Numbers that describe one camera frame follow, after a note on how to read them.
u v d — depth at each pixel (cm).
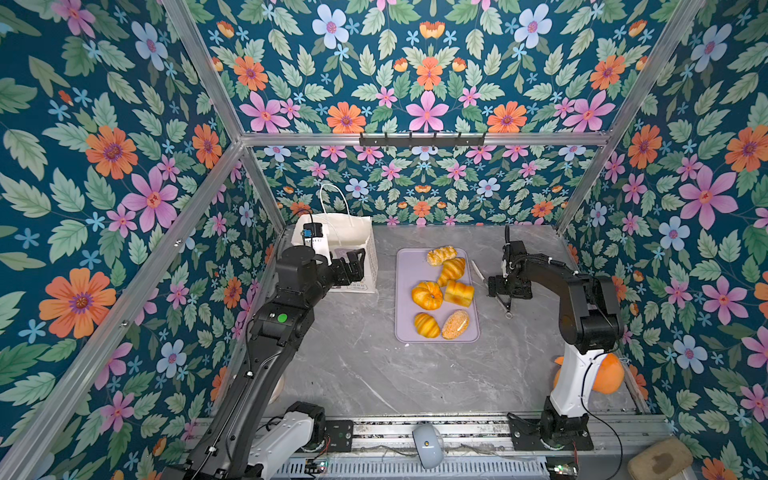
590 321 54
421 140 92
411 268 109
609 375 76
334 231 92
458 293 93
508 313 96
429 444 65
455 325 88
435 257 105
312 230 58
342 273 61
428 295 98
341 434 74
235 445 38
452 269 101
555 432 66
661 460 68
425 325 88
